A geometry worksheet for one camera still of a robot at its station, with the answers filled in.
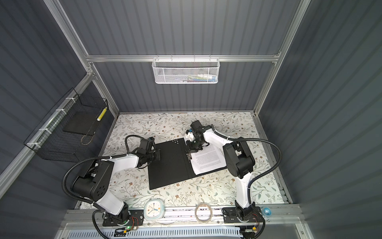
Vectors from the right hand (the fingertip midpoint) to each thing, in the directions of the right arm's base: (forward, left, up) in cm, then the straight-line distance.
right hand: (188, 152), depth 92 cm
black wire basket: (-3, +60, +26) cm, 65 cm away
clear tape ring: (-36, -10, -4) cm, 38 cm away
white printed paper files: (-2, -14, -4) cm, 15 cm away
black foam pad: (+6, +55, +26) cm, 61 cm away
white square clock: (-32, +16, -1) cm, 35 cm away
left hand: (+1, +19, -3) cm, 19 cm away
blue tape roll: (-31, -42, -5) cm, 52 cm away
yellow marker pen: (+10, +47, +25) cm, 54 cm away
